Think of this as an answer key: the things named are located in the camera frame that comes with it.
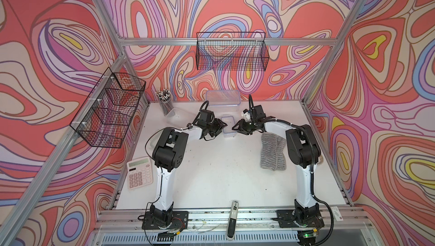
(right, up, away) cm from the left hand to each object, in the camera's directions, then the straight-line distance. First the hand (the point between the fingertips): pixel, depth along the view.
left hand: (228, 127), depth 100 cm
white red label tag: (+47, -38, -25) cm, 65 cm away
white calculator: (-46, -23, -15) cm, 54 cm away
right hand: (+4, -4, 0) cm, 5 cm away
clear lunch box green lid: (-36, +8, +11) cm, 39 cm away
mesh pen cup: (-38, +16, -1) cm, 41 cm away
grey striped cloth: (+24, -13, -7) cm, 29 cm away
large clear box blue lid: (-2, +18, +23) cm, 29 cm away
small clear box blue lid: (-1, -2, 0) cm, 2 cm away
